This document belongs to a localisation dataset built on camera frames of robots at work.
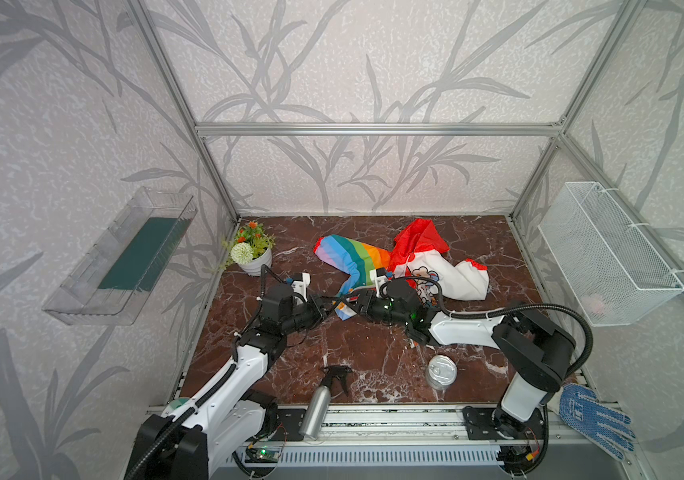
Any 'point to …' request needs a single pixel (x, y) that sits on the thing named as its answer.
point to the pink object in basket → (594, 303)
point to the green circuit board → (265, 455)
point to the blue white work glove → (607, 429)
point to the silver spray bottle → (317, 411)
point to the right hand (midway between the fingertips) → (343, 294)
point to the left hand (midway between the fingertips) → (344, 294)
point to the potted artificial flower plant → (251, 250)
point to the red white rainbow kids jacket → (413, 257)
